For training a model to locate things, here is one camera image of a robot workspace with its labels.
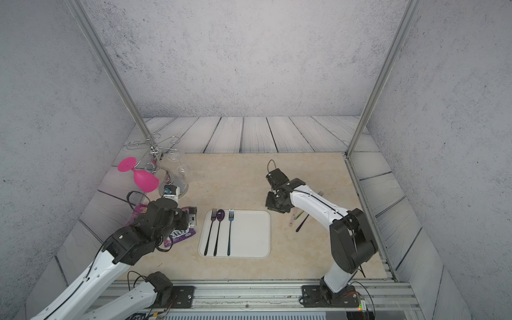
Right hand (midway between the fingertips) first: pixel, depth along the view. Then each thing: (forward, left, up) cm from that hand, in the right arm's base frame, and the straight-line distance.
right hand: (271, 206), depth 87 cm
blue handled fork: (-1, +19, -9) cm, 21 cm away
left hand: (-9, +30, +13) cm, 34 cm away
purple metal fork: (-1, +27, -9) cm, 28 cm away
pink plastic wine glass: (+8, +54, +9) cm, 56 cm away
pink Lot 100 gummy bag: (0, +59, -2) cm, 59 cm away
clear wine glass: (+13, +39, +8) cm, 42 cm away
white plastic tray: (-9, +9, -10) cm, 16 cm away
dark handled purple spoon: (-2, -15, -11) cm, 18 cm away
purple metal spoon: (-1, +23, -8) cm, 25 cm away
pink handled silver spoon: (-15, -7, +23) cm, 28 cm away
